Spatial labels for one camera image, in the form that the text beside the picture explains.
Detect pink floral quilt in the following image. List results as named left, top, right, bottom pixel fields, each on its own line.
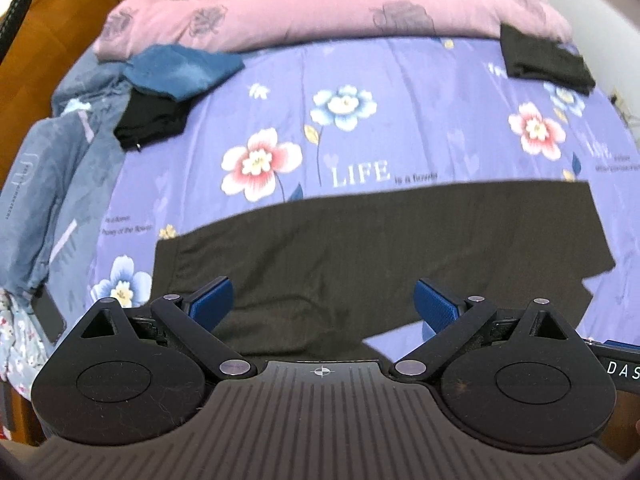
left=94, top=0, right=572, bottom=61

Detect purple floral bed sheet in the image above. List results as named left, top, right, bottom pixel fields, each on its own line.
left=89, top=38, right=639, bottom=344

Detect black pants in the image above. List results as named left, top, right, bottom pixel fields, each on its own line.
left=152, top=181, right=614, bottom=361

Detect black cable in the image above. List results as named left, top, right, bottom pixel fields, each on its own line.
left=0, top=0, right=46, bottom=61

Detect blue folded cloth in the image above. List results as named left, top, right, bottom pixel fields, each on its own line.
left=124, top=44, right=244, bottom=102

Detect wooden headboard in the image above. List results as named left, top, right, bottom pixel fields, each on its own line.
left=1, top=0, right=122, bottom=178

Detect grey-blue jeans pile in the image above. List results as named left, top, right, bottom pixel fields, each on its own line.
left=1, top=49, right=131, bottom=304

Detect black smartphone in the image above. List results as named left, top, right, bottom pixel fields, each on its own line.
left=32, top=285, right=66, bottom=344

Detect right gripper body edge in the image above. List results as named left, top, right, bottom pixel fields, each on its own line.
left=584, top=339, right=640, bottom=394

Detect black folded garment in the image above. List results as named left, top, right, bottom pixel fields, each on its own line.
left=500, top=24, right=596, bottom=96

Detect small black garment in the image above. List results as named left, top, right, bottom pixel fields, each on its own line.
left=114, top=89, right=192, bottom=151

